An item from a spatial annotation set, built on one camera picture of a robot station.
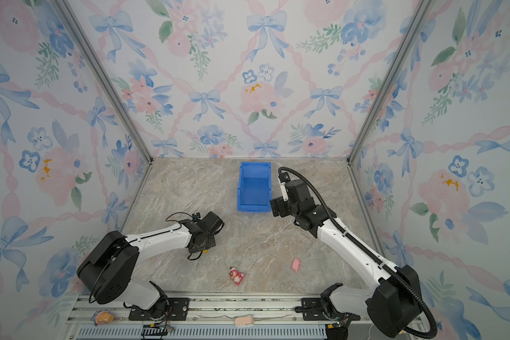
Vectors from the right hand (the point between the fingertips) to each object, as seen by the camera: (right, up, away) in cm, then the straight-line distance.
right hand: (283, 195), depth 82 cm
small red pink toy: (-18, -29, -3) cm, 35 cm away
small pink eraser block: (+5, -27, 0) cm, 27 cm away
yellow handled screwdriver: (-29, -20, -5) cm, 35 cm away
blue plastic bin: (-11, +2, +27) cm, 30 cm away
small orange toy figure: (-61, -39, -11) cm, 73 cm away
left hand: (-31, -20, +8) cm, 37 cm away
